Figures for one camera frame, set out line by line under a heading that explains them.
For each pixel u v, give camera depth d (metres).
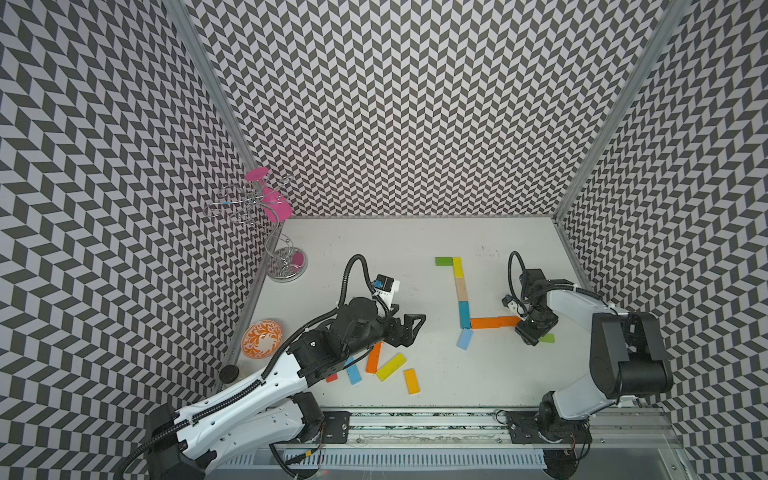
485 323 0.90
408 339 0.61
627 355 0.45
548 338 0.79
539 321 0.76
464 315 0.93
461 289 0.99
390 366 0.82
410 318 0.61
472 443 0.72
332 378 0.81
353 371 0.81
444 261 1.05
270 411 0.60
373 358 0.84
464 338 0.89
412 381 0.82
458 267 1.03
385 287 0.60
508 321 0.89
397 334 0.61
